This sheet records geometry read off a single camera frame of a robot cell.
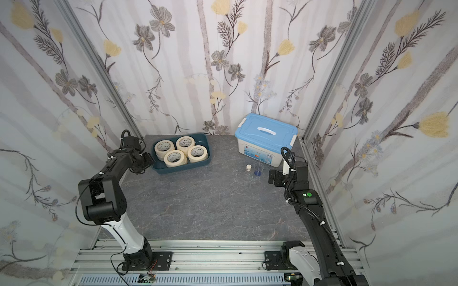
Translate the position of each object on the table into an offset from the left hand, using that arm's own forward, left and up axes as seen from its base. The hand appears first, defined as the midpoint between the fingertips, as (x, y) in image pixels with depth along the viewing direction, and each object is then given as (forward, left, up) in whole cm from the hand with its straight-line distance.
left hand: (151, 161), depth 95 cm
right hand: (-15, -68, +12) cm, 71 cm away
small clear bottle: (-5, -54, -10) cm, 55 cm away
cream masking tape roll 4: (+19, -14, -7) cm, 24 cm away
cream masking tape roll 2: (+8, -9, -8) cm, 15 cm away
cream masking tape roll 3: (+11, -23, -8) cm, 27 cm away
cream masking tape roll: (+15, -1, -6) cm, 16 cm away
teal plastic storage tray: (+2, -2, -8) cm, 9 cm away
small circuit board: (-52, -9, -9) cm, 54 cm away
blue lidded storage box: (+9, -62, +6) cm, 63 cm away
